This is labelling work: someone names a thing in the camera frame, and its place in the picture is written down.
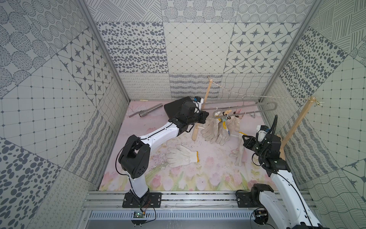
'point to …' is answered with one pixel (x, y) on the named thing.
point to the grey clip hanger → (257, 105)
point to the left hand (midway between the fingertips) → (215, 115)
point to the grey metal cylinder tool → (143, 112)
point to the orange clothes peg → (227, 111)
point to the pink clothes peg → (238, 111)
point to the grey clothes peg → (253, 114)
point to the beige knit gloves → (233, 123)
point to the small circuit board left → (138, 214)
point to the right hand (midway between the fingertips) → (243, 137)
